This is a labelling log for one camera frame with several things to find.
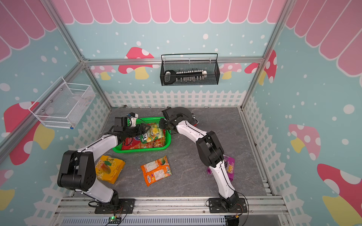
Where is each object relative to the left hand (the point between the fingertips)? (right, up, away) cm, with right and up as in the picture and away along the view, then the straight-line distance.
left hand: (147, 129), depth 91 cm
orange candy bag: (+7, -25, -6) cm, 26 cm away
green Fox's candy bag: (+4, -2, +3) cm, 5 cm away
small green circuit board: (-12, -46, -19) cm, 51 cm away
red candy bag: (-8, -9, 0) cm, 12 cm away
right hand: (+8, +4, +5) cm, 10 cm away
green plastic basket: (-1, +5, -10) cm, 12 cm away
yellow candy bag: (-21, -23, -9) cm, 32 cm away
